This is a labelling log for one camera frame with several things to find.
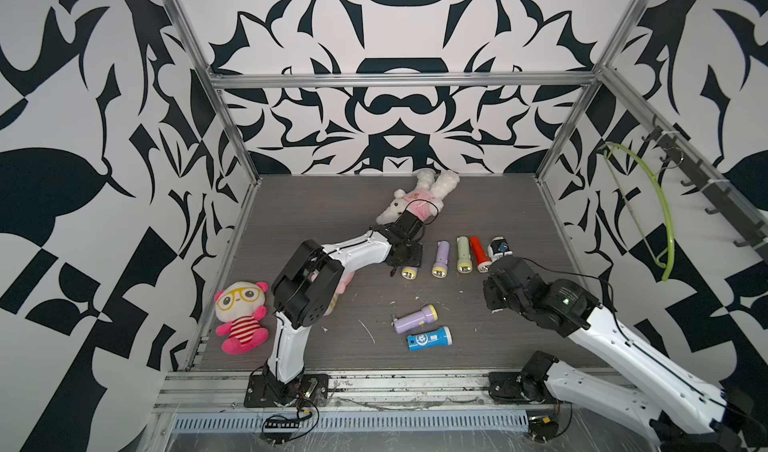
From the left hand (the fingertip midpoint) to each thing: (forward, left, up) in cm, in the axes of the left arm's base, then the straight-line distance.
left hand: (413, 253), depth 94 cm
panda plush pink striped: (-16, +48, +3) cm, 50 cm away
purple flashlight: (-6, +2, -1) cm, 7 cm away
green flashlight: (-4, -15, -1) cm, 16 cm away
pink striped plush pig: (-17, +19, +18) cm, 31 cm away
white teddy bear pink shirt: (+17, -6, +5) cm, 19 cm away
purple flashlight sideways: (-19, -2, -1) cm, 19 cm away
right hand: (-15, -16, +12) cm, 25 cm away
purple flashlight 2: (-4, -8, -1) cm, 9 cm away
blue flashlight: (-25, -3, -1) cm, 25 cm away
